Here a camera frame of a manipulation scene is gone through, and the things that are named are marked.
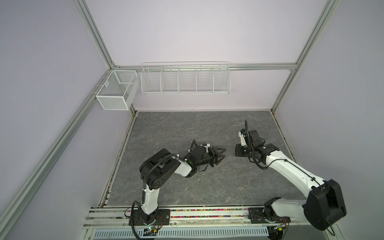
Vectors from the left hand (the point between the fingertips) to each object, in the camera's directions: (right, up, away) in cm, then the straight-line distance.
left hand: (228, 154), depth 82 cm
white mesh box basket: (-71, +40, +21) cm, 84 cm away
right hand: (+6, +2, +3) cm, 7 cm away
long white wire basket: (-24, +48, +17) cm, 57 cm away
